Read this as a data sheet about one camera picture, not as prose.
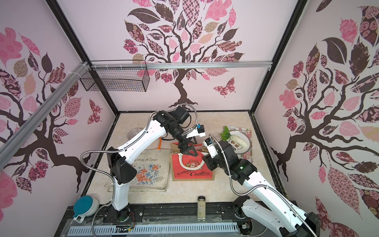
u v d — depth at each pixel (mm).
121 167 456
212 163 654
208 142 644
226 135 1025
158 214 744
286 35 787
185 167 772
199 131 644
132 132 1029
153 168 878
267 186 455
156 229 697
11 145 505
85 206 696
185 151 651
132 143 495
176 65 954
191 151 656
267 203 450
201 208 727
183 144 647
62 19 710
